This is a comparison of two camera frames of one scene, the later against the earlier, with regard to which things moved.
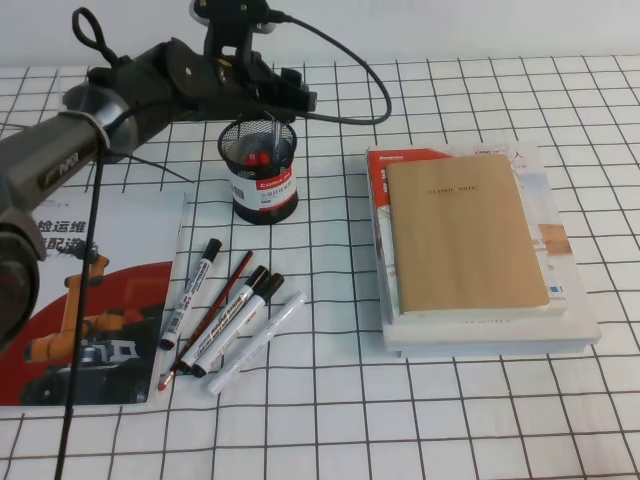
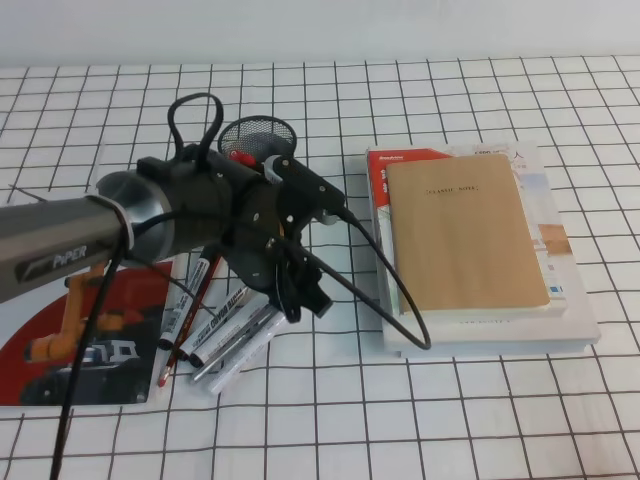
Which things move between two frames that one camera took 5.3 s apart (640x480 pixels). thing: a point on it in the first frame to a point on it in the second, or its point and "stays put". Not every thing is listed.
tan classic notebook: (462, 238) stays put
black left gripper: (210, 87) to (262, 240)
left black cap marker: (169, 338) stays put
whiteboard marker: (255, 280) to (185, 346)
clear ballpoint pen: (277, 126) to (237, 344)
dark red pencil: (204, 322) to (200, 294)
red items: (254, 159) to (243, 157)
